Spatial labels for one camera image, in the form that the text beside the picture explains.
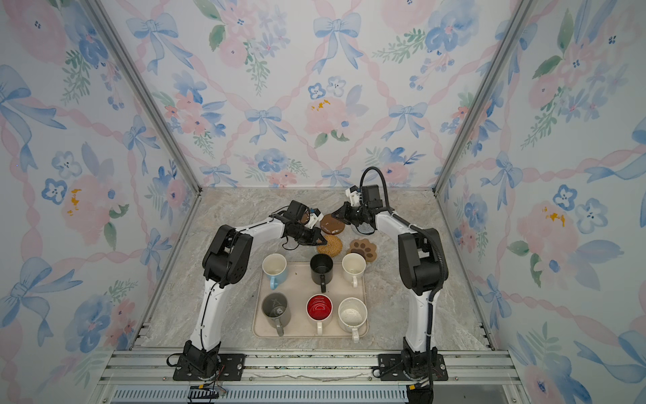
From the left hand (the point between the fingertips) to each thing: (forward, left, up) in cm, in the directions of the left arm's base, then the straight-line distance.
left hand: (327, 240), depth 100 cm
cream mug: (-12, -9, +2) cm, 16 cm away
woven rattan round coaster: (-1, -3, -2) cm, 4 cm away
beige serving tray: (-18, +10, -2) cm, 21 cm away
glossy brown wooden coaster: (+9, -1, -1) cm, 9 cm away
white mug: (-28, -8, -1) cm, 29 cm away
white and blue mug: (-15, +18, +6) cm, 24 cm away
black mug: (-12, +2, +1) cm, 13 cm away
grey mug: (-28, +16, 0) cm, 32 cm away
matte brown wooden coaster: (+4, +8, +10) cm, 13 cm away
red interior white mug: (-27, +2, -1) cm, 27 cm away
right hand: (+7, -2, +9) cm, 12 cm away
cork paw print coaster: (-2, -15, -2) cm, 15 cm away
